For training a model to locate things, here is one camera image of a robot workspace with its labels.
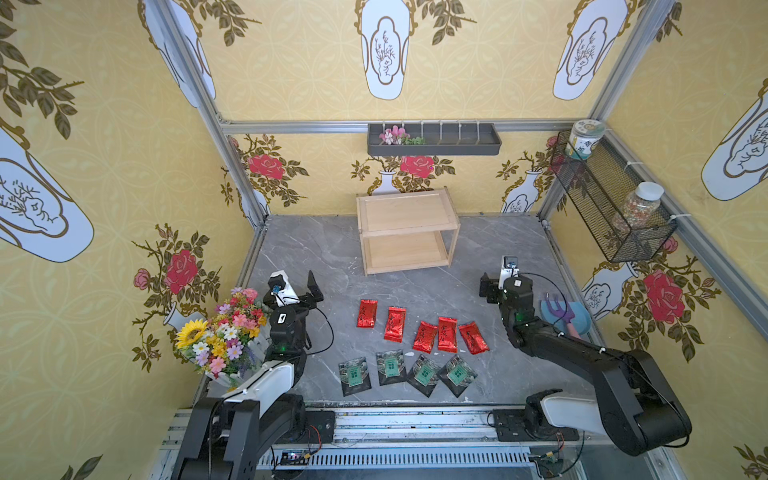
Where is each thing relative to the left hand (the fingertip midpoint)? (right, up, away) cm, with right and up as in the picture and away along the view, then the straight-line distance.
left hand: (283, 278), depth 83 cm
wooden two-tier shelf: (+33, +13, +6) cm, 36 cm away
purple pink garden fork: (+85, -13, +12) cm, 87 cm away
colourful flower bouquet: (-11, -14, -11) cm, 22 cm away
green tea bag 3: (+39, -26, -1) cm, 47 cm away
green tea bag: (+20, -27, -1) cm, 33 cm away
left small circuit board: (+6, -43, -10) cm, 44 cm away
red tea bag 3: (+40, -18, +5) cm, 44 cm away
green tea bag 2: (+30, -25, +1) cm, 39 cm away
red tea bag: (+22, -12, +10) cm, 27 cm away
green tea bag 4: (+48, -26, -1) cm, 55 cm away
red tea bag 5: (+54, -18, +4) cm, 57 cm away
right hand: (+65, +1, +7) cm, 66 cm away
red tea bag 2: (+31, -14, +7) cm, 35 cm away
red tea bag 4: (+47, -17, +5) cm, 50 cm away
